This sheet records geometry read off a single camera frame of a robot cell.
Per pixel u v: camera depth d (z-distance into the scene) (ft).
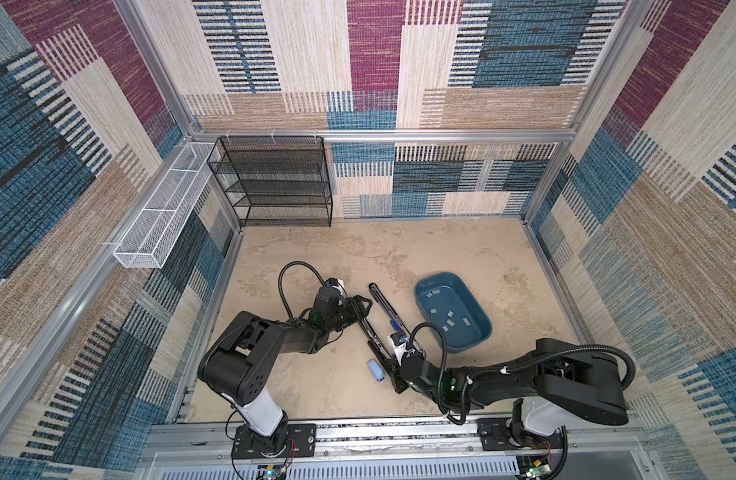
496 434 2.40
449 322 3.01
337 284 2.91
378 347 2.79
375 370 2.66
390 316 3.05
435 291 3.26
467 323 3.02
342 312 2.67
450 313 3.10
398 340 2.41
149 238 2.33
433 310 3.10
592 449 2.44
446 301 3.17
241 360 1.55
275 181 3.66
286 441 2.38
